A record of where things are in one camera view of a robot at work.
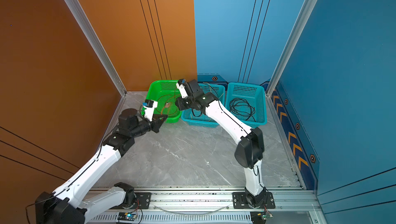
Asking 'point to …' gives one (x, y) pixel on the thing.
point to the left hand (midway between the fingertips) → (168, 115)
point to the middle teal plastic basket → (197, 117)
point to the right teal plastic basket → (254, 94)
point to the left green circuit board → (127, 216)
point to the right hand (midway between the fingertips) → (179, 102)
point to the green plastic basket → (166, 93)
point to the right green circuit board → (259, 217)
